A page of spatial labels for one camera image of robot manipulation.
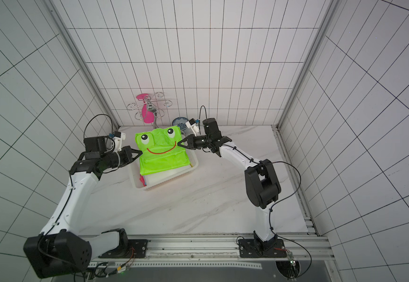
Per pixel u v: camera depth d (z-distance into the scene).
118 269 0.67
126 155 0.67
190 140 0.76
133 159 0.70
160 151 0.79
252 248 0.71
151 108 0.92
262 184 0.51
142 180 0.89
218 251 0.73
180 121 1.18
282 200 0.53
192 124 0.79
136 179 0.89
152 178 0.83
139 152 0.76
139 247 0.73
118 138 0.70
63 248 0.38
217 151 0.67
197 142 0.77
